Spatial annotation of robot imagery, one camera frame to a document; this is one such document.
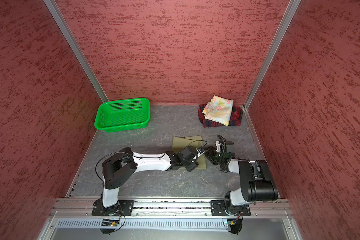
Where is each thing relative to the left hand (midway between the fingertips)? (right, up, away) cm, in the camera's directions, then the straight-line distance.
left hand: (193, 160), depth 89 cm
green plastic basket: (-54, +29, +25) cm, 66 cm away
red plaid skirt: (+33, +26, +20) cm, 46 cm away
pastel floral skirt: (+21, +32, +19) cm, 43 cm away
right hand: (+6, +3, +3) cm, 7 cm away
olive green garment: (-8, +9, +11) cm, 17 cm away
